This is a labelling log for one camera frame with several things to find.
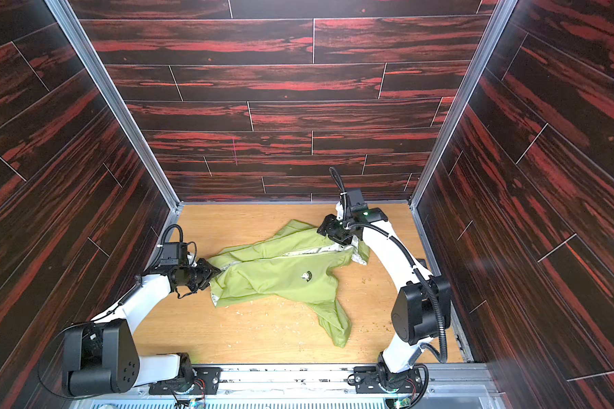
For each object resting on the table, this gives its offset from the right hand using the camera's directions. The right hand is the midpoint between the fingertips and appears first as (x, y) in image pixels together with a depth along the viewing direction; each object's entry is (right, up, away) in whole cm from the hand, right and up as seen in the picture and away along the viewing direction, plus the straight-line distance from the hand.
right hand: (327, 231), depth 86 cm
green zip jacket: (-12, -14, +9) cm, 20 cm away
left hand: (-38, -14, +3) cm, 40 cm away
